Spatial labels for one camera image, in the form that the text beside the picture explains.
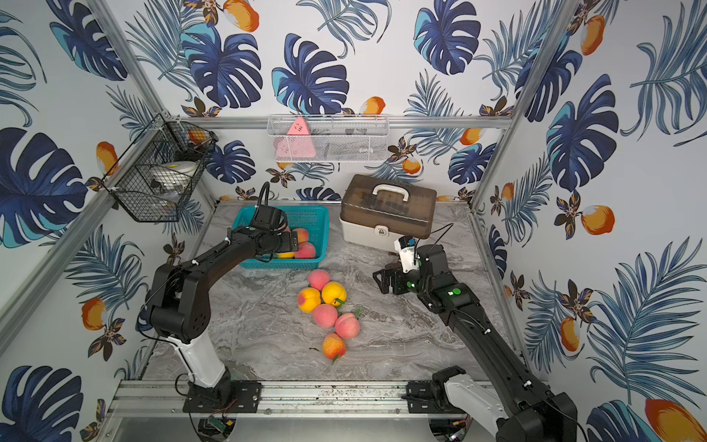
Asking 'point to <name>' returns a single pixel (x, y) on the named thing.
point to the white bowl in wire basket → (174, 178)
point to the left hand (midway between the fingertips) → (283, 238)
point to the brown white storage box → (376, 212)
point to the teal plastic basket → (314, 219)
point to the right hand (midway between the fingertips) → (389, 269)
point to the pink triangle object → (296, 144)
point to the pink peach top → (318, 278)
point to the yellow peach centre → (331, 291)
